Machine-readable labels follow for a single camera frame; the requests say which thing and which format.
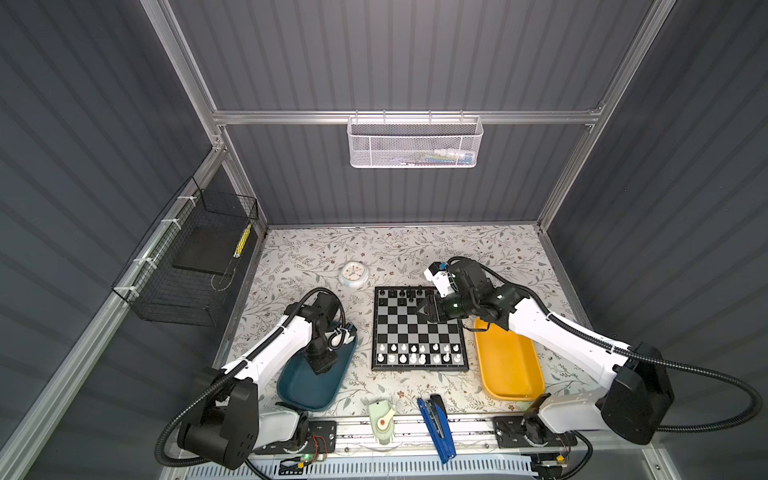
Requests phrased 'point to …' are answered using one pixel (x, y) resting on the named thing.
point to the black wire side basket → (182, 272)
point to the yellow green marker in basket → (242, 241)
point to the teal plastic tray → (300, 387)
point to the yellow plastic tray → (509, 363)
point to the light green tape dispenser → (381, 414)
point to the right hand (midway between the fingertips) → (422, 313)
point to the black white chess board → (404, 341)
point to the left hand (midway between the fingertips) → (318, 361)
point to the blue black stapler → (437, 417)
